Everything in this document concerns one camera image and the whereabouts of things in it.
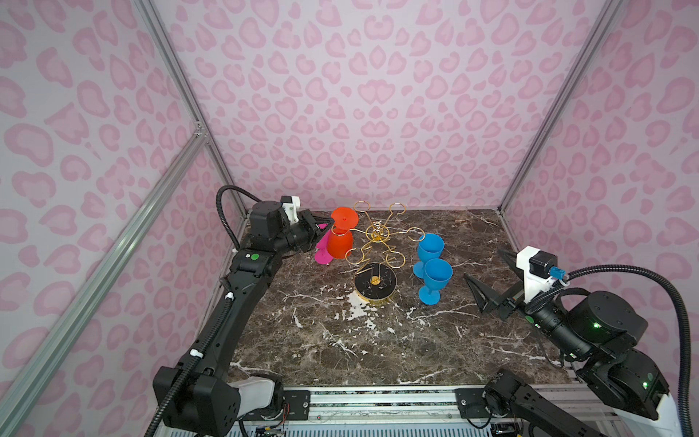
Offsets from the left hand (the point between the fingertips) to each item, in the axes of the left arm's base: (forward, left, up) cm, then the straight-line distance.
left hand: (337, 219), depth 70 cm
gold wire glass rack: (0, -11, -32) cm, 34 cm away
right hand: (-18, -29, +6) cm, 35 cm away
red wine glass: (0, 0, -8) cm, 8 cm away
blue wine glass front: (-1, -31, -25) cm, 39 cm away
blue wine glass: (+8, -30, -23) cm, 38 cm away
